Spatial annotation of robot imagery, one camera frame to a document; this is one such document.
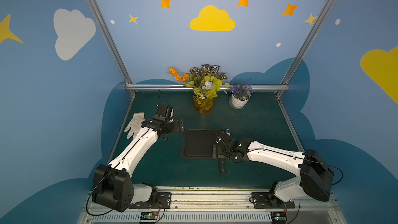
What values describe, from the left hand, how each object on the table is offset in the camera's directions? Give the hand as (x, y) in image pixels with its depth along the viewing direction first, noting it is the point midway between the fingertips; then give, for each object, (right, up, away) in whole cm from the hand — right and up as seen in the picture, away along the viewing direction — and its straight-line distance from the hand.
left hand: (177, 124), depth 85 cm
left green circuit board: (-11, -42, -13) cm, 45 cm away
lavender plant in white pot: (+40, +19, +15) cm, 46 cm away
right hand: (+25, -14, 0) cm, 28 cm away
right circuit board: (+50, -43, -13) cm, 67 cm away
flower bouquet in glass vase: (+16, +24, +8) cm, 30 cm away
